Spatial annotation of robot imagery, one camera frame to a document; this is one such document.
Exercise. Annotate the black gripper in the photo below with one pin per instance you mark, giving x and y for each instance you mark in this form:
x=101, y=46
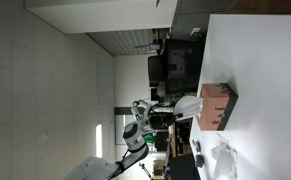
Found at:
x=161, y=121

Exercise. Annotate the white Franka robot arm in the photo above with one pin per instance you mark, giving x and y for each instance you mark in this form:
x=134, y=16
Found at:
x=133, y=140

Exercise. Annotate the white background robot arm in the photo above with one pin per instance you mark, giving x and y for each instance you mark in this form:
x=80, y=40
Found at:
x=141, y=105

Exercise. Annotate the brown cardboard box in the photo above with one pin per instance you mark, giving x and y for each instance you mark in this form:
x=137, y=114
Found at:
x=215, y=106
x=161, y=33

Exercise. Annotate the small green cloth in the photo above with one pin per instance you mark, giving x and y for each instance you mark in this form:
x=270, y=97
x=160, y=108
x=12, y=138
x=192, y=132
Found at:
x=150, y=137

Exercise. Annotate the black computer monitor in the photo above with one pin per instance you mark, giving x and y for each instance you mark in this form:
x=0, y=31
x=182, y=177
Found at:
x=183, y=66

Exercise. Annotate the clear plastic bag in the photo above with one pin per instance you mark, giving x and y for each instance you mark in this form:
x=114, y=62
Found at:
x=224, y=156

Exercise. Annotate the white wall power outlet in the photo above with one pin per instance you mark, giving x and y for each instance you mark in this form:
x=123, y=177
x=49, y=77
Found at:
x=195, y=31

